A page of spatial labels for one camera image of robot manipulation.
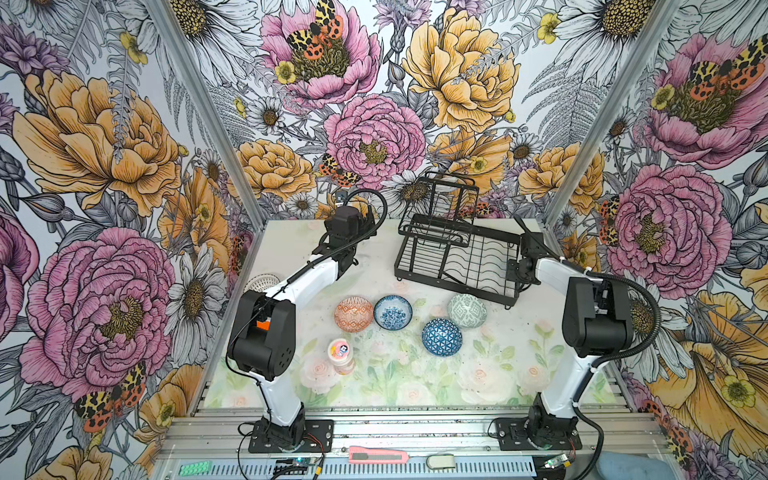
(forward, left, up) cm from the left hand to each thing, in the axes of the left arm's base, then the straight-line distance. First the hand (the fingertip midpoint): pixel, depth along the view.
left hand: (355, 223), depth 92 cm
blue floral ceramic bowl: (-19, -11, -20) cm, 30 cm away
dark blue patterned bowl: (-28, -25, -20) cm, 43 cm away
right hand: (-9, -52, -18) cm, 56 cm away
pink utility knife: (-56, -4, -21) cm, 60 cm away
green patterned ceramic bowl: (-19, -35, -21) cm, 45 cm away
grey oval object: (-58, -21, -18) cm, 64 cm away
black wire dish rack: (-7, -25, -2) cm, 27 cm away
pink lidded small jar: (-36, +3, -11) cm, 37 cm away
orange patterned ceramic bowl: (-20, +1, -20) cm, 28 cm away
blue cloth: (-59, -60, -18) cm, 87 cm away
